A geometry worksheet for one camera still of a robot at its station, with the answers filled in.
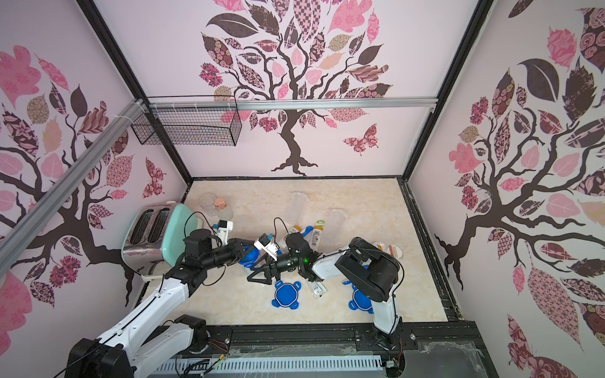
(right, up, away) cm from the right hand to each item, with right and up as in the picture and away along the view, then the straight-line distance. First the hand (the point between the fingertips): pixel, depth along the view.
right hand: (249, 274), depth 75 cm
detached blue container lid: (+38, -12, +7) cm, 40 cm away
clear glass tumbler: (-27, +24, +30) cm, 47 cm away
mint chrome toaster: (-35, +12, +6) cm, 37 cm away
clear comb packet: (+23, -8, +9) cm, 26 cm away
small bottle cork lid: (-18, +22, +23) cm, 37 cm away
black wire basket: (-28, +57, +20) cm, 67 cm away
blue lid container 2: (+14, +21, +34) cm, 43 cm away
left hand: (+1, +7, +5) cm, 8 cm away
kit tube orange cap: (+23, +8, +22) cm, 33 cm away
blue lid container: (0, +5, +3) cm, 6 cm away
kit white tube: (+14, +12, +23) cm, 30 cm away
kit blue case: (+19, +11, +26) cm, 34 cm away
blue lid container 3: (+32, +9, +29) cm, 44 cm away
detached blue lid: (+11, -10, +9) cm, 18 cm away
